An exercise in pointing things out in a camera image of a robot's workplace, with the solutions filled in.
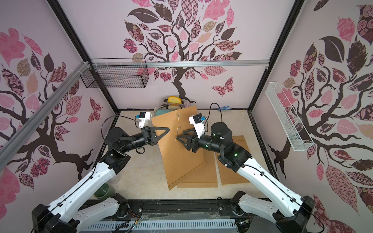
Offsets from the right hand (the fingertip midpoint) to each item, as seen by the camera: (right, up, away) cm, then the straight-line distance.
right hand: (181, 137), depth 62 cm
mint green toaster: (-15, +16, +35) cm, 41 cm away
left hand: (-5, +2, -3) cm, 6 cm away
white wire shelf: (+54, +7, +8) cm, 55 cm away
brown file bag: (-2, -11, +1) cm, 11 cm away
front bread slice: (-7, +17, +36) cm, 40 cm away
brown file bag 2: (+13, -27, +25) cm, 39 cm away
